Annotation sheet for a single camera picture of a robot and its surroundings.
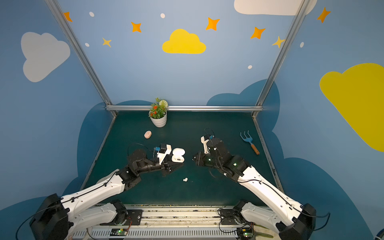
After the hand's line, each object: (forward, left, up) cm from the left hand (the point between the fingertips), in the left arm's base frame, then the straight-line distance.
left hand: (182, 161), depth 68 cm
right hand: (+4, -5, -2) cm, 7 cm away
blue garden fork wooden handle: (+31, -46, -25) cm, 61 cm away
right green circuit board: (-25, -31, -25) cm, 47 cm away
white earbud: (0, -1, -24) cm, 24 cm away
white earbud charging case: (+1, +2, +2) cm, 3 cm away
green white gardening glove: (-25, -38, -23) cm, 51 cm away
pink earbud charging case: (+32, +28, -22) cm, 48 cm away
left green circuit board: (-25, +30, -25) cm, 47 cm away
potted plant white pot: (+40, +20, -9) cm, 45 cm away
